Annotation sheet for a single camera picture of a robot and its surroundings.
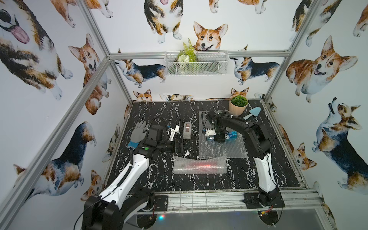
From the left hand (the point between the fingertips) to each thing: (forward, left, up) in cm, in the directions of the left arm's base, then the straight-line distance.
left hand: (188, 143), depth 75 cm
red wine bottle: (-8, -10, -13) cm, 18 cm away
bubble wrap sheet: (-7, +3, -14) cm, 16 cm away
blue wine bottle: (+12, -28, -13) cm, 33 cm away
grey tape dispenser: (+19, +1, -16) cm, 25 cm away
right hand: (+15, -21, -16) cm, 31 cm away
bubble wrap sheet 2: (+5, -29, -18) cm, 34 cm away
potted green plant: (+35, -36, -8) cm, 51 cm away
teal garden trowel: (+37, -53, -19) cm, 67 cm away
